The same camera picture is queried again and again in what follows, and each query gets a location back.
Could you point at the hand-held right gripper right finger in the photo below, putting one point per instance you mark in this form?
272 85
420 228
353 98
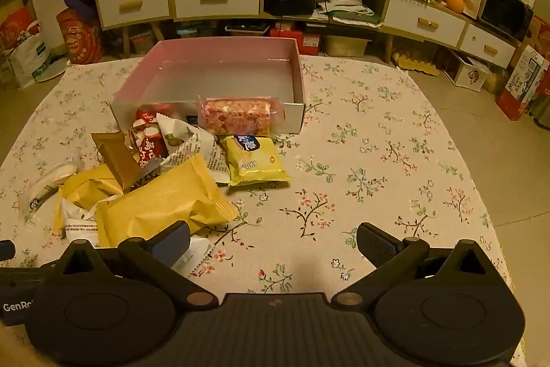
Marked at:
378 242

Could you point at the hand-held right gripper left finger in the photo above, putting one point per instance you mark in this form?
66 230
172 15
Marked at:
172 242

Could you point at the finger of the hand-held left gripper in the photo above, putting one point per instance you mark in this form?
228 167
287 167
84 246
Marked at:
6 250

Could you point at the large yellow snack packet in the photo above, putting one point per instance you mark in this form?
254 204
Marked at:
163 199

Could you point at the white printed snack packet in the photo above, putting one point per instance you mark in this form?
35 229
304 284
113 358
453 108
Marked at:
193 147

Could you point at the red snack packet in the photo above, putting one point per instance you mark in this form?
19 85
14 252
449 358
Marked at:
148 143

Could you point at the gold brown snack packet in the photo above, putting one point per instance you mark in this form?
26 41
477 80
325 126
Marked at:
114 156

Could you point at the yellow cracker packet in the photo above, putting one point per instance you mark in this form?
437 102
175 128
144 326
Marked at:
253 160

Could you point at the pink nougat packet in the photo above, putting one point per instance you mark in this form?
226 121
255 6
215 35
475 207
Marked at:
236 115

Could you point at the pink cardboard box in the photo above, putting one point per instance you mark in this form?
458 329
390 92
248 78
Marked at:
215 79

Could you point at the yellow egg tray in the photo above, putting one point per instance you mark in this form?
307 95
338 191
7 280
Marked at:
417 64

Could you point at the round board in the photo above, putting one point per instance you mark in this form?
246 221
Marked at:
53 70

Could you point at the white printed bag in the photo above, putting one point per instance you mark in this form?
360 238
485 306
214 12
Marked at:
30 61

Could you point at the white printed box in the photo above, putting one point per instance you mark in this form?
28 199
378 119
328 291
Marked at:
470 74

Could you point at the plastic storage box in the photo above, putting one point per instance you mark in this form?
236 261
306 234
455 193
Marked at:
346 45

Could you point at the red carton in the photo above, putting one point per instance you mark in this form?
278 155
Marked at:
522 83

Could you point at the red box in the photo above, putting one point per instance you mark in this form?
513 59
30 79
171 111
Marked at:
294 40

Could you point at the red printed bag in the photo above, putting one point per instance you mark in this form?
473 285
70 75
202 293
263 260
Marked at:
79 36

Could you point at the white drawer cabinet unit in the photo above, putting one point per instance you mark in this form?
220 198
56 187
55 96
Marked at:
380 8

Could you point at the pile of papers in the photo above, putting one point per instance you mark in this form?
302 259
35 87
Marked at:
348 8

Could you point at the orange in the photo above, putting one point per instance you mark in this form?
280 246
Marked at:
455 3

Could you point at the black device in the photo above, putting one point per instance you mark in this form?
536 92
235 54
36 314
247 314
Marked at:
288 1

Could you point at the black microwave oven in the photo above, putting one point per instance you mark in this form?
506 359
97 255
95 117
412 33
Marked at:
505 12

